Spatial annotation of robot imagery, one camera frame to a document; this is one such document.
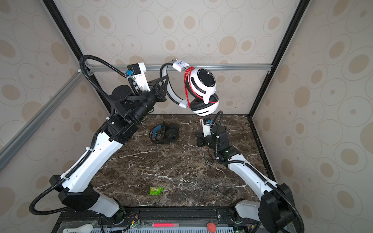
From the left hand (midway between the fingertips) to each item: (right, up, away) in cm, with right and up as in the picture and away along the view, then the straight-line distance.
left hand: (169, 73), depth 49 cm
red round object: (+17, -66, +19) cm, 71 cm away
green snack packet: (-12, -53, +30) cm, 62 cm away
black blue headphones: (-12, -22, +57) cm, 63 cm away
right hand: (+10, -21, +30) cm, 38 cm away
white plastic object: (-43, -67, +21) cm, 83 cm away
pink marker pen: (-6, -67, +23) cm, 71 cm away
